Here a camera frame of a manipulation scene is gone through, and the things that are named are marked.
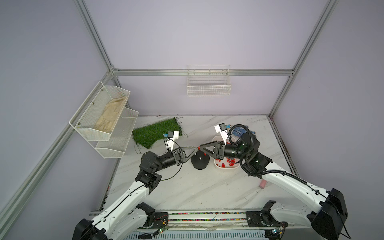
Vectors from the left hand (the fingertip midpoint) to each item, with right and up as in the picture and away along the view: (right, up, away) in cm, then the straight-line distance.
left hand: (197, 152), depth 62 cm
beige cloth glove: (-48, +14, +16) cm, 52 cm away
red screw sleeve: (+1, +2, 0) cm, 2 cm away
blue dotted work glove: (+32, +8, +49) cm, 59 cm away
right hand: (+2, +1, +2) cm, 3 cm away
